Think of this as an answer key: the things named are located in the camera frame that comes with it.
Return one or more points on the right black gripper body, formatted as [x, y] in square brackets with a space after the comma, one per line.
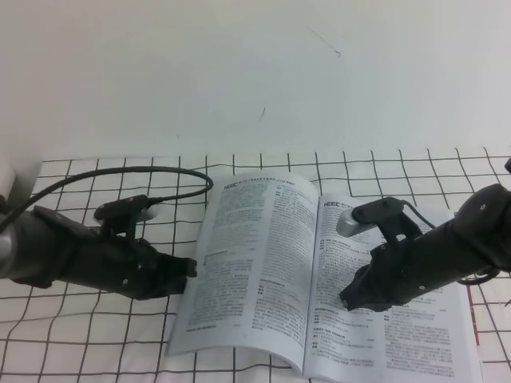
[393, 277]

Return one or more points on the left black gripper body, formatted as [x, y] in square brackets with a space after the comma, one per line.
[132, 269]

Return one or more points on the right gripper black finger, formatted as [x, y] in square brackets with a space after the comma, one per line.
[347, 299]

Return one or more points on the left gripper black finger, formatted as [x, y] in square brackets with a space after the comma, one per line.
[183, 267]

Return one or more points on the HEEC show catalogue book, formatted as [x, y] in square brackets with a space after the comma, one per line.
[271, 265]

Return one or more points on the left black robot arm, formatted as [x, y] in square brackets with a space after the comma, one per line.
[43, 246]

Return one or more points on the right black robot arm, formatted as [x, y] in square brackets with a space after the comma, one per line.
[471, 248]

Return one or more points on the white grid tablecloth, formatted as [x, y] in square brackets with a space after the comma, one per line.
[70, 333]

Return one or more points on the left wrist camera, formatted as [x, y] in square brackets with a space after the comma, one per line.
[120, 217]

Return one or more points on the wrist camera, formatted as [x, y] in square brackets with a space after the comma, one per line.
[386, 214]
[120, 217]

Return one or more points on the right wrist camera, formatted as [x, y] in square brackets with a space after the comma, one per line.
[386, 214]

